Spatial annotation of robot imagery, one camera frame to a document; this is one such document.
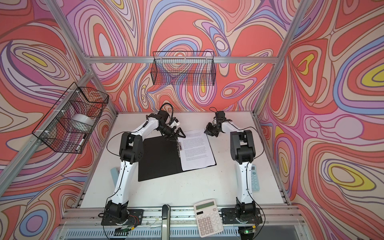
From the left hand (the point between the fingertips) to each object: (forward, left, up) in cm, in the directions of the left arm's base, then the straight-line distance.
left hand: (182, 137), depth 99 cm
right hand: (+6, -17, -5) cm, 18 cm away
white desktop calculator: (-47, -14, -3) cm, 49 cm away
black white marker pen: (-19, +48, +20) cm, 55 cm away
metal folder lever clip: (-7, +3, -4) cm, 8 cm away
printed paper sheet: (-10, -10, -4) cm, 14 cm away
